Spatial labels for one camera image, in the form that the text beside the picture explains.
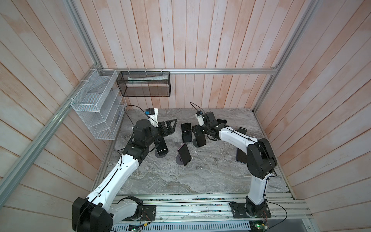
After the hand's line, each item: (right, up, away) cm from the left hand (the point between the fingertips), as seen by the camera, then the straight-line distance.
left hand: (171, 124), depth 73 cm
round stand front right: (+48, -4, +25) cm, 54 cm away
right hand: (+15, -2, +23) cm, 27 cm away
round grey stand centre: (+14, -13, +28) cm, 34 cm away
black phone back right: (+31, +2, +22) cm, 38 cm away
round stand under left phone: (-11, -19, +16) cm, 28 cm away
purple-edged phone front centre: (+7, -18, +12) cm, 23 cm away
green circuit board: (+44, -51, -2) cm, 67 cm away
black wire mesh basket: (-23, +30, +31) cm, 49 cm away
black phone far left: (-8, -14, +17) cm, 24 cm away
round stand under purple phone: (+3, -24, +20) cm, 31 cm away
